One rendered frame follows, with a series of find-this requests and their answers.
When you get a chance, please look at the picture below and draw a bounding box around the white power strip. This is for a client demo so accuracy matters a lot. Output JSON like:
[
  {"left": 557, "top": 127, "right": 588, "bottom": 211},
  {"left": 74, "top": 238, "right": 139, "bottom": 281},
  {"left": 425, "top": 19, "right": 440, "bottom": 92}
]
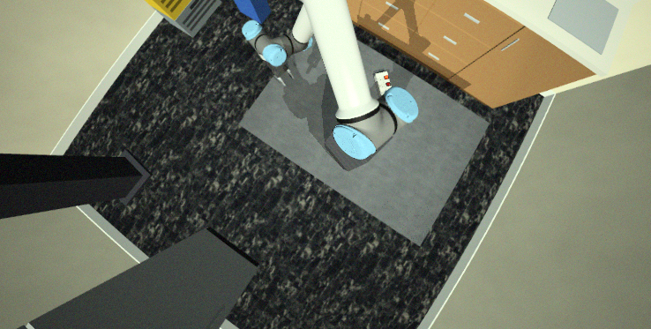
[{"left": 374, "top": 71, "right": 391, "bottom": 97}]

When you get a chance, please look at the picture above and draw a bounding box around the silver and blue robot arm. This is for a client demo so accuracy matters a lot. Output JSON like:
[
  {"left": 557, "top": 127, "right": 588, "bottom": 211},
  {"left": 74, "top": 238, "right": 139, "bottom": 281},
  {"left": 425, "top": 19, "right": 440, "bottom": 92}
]
[{"left": 242, "top": 0, "right": 418, "bottom": 160}]

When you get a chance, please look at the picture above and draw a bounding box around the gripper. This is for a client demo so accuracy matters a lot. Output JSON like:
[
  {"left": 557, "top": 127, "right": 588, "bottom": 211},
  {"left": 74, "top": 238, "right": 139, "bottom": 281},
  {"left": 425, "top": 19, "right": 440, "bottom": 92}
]
[{"left": 260, "top": 55, "right": 293, "bottom": 86}]

